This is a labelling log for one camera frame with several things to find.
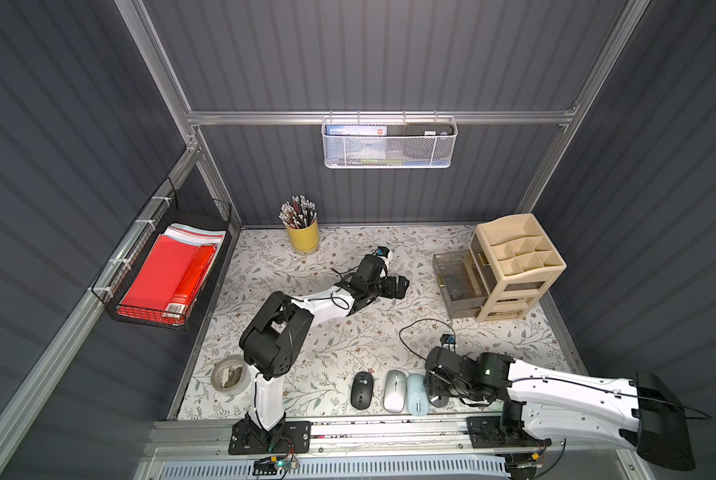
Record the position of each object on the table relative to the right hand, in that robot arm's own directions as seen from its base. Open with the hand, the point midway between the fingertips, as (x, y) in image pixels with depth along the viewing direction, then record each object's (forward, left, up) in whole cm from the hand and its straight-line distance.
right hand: (432, 389), depth 78 cm
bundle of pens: (+52, +41, +15) cm, 68 cm away
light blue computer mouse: (-2, +4, -1) cm, 5 cm away
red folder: (+16, +65, +25) cm, 71 cm away
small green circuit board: (-17, +37, -2) cm, 41 cm away
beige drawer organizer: (+26, -23, +21) cm, 41 cm away
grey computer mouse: (0, +10, -2) cm, 10 cm away
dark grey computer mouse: (-3, -1, 0) cm, 4 cm away
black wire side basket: (+40, +69, +24) cm, 83 cm away
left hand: (+29, +7, +6) cm, 31 cm away
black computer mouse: (0, +19, -2) cm, 19 cm away
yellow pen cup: (+48, +40, +4) cm, 63 cm away
